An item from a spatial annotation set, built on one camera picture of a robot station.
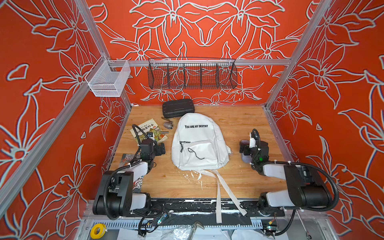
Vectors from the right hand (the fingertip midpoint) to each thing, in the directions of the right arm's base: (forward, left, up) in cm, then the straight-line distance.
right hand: (246, 140), depth 93 cm
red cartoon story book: (-24, +66, -4) cm, 70 cm away
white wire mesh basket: (+26, +88, +28) cm, 96 cm away
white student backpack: (-1, +31, -3) cm, 31 cm away
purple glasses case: (-12, +2, -1) cm, 12 cm away
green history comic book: (-4, +62, +17) cm, 64 cm away
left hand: (-1, +58, 0) cm, 58 cm away
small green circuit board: (-45, -2, -6) cm, 45 cm away
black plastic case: (+28, +47, +1) cm, 55 cm away
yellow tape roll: (-44, +77, -3) cm, 89 cm away
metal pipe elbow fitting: (+15, +51, -1) cm, 53 cm away
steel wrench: (-48, -18, -5) cm, 51 cm away
